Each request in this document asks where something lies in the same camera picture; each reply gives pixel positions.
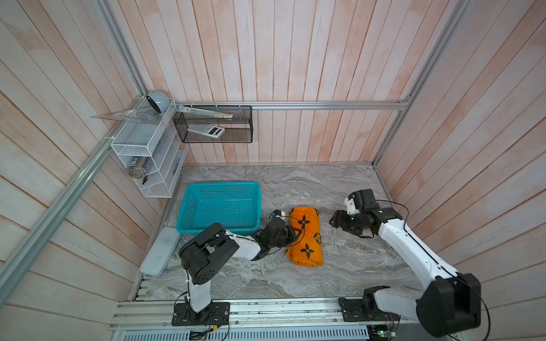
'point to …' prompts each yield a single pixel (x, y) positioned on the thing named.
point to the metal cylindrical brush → (137, 171)
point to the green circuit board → (386, 334)
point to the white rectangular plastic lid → (155, 261)
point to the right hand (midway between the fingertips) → (335, 220)
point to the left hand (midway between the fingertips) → (301, 235)
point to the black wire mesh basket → (215, 123)
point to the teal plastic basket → (237, 206)
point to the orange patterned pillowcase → (306, 251)
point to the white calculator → (207, 130)
